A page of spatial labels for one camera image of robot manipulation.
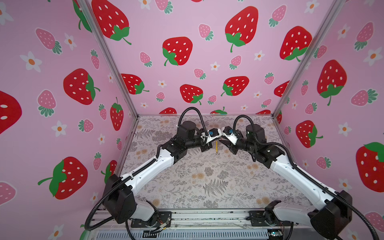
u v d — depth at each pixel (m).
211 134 0.59
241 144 0.64
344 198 0.40
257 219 0.73
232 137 0.64
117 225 0.72
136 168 0.47
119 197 0.40
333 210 0.38
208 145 0.64
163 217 0.75
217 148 0.79
